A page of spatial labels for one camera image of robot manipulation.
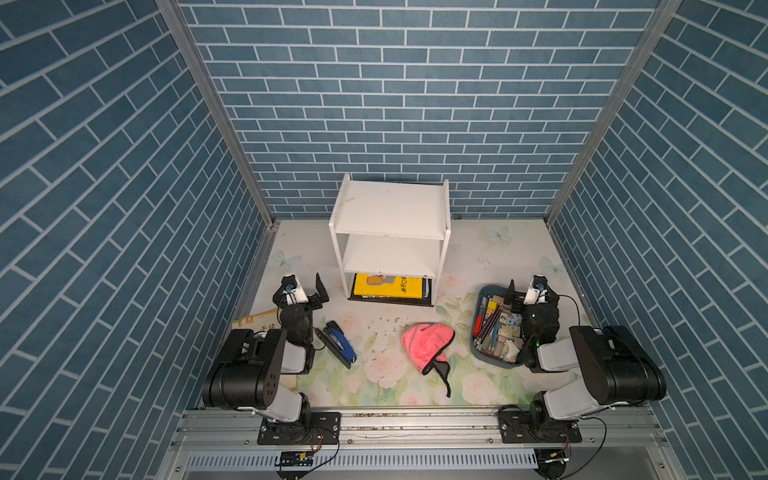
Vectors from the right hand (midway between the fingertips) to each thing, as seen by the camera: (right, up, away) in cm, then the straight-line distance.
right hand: (532, 284), depth 90 cm
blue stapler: (-60, -16, -3) cm, 62 cm away
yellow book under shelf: (-42, -1, +2) cm, 42 cm away
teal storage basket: (-11, -14, -1) cm, 18 cm away
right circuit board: (-4, -39, -18) cm, 43 cm away
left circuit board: (-65, -40, -18) cm, 79 cm away
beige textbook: (-82, -12, +2) cm, 83 cm away
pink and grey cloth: (-34, -15, -7) cm, 38 cm away
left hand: (-67, +2, -3) cm, 67 cm away
